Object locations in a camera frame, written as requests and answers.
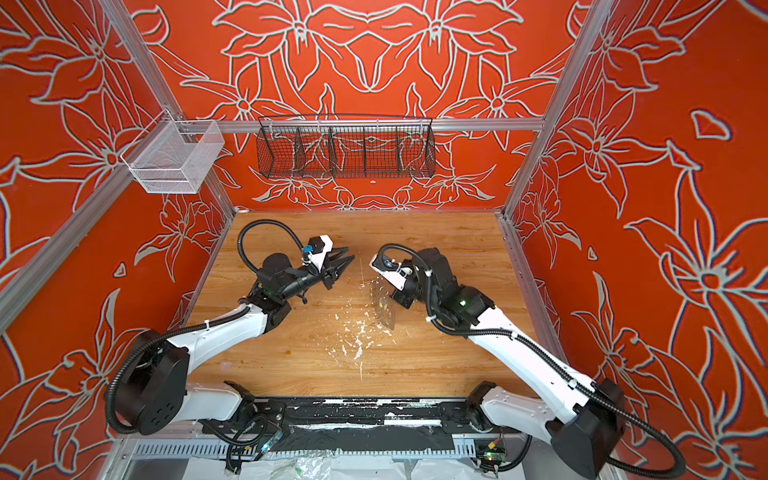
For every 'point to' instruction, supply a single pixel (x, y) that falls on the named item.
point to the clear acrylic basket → (174, 156)
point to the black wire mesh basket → (345, 146)
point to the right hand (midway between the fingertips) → (383, 270)
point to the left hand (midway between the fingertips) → (347, 248)
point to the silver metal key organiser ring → (381, 302)
